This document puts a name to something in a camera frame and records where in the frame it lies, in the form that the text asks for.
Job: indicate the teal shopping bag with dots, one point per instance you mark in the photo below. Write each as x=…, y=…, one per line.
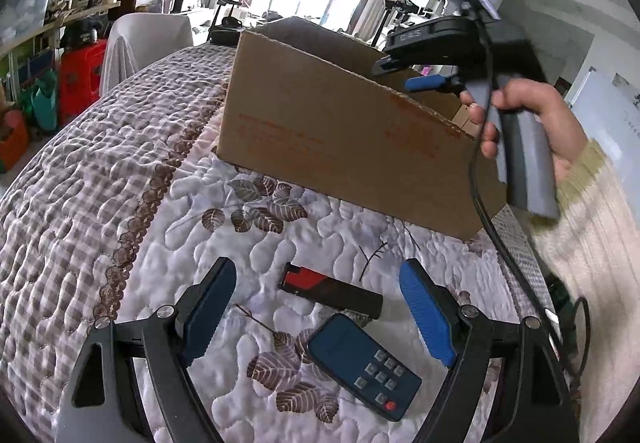
x=45, y=103

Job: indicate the black tripod stand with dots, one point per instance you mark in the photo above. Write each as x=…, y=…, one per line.
x=225, y=25
x=392, y=13

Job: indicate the person's right forearm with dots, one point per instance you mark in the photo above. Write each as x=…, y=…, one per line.
x=590, y=248

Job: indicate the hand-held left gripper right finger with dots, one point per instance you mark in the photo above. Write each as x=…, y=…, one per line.
x=427, y=313

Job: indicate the orange plastic box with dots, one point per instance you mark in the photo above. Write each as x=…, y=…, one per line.
x=14, y=143

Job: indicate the blue remote control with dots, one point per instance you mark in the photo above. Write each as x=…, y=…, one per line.
x=350, y=353

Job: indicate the brown cardboard box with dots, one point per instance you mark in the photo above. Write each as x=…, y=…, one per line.
x=325, y=123

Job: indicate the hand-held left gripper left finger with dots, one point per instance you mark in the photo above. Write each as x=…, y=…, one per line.
x=210, y=313

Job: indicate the black bag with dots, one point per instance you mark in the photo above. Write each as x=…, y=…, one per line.
x=87, y=33

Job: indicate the chair under white cloth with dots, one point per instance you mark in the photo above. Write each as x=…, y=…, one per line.
x=145, y=43

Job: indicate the whiteboard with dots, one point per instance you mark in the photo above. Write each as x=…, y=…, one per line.
x=615, y=123

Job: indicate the red plastic stool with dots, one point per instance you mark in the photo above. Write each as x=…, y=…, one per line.
x=80, y=78

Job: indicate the black and red lighter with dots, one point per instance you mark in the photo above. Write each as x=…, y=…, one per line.
x=340, y=295

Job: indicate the person's right hand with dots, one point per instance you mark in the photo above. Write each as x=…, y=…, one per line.
x=555, y=118

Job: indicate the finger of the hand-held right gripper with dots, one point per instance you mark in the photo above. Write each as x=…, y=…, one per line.
x=392, y=65
x=427, y=83

